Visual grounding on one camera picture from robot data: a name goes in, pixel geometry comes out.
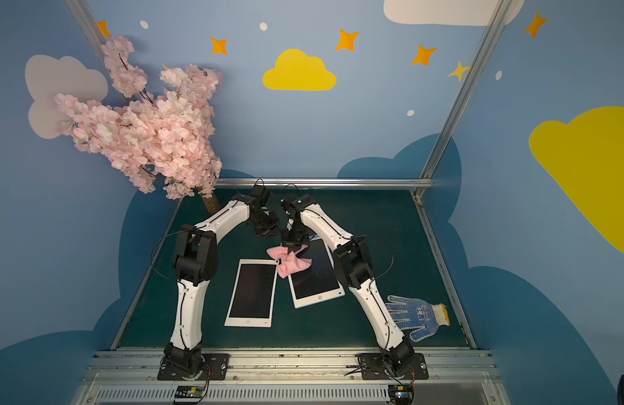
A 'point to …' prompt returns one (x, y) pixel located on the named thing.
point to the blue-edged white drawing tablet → (318, 281)
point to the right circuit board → (400, 394)
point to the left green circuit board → (190, 391)
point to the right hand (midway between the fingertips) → (290, 249)
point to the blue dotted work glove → (418, 315)
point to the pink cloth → (289, 262)
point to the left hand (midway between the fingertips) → (282, 227)
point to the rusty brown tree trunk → (212, 203)
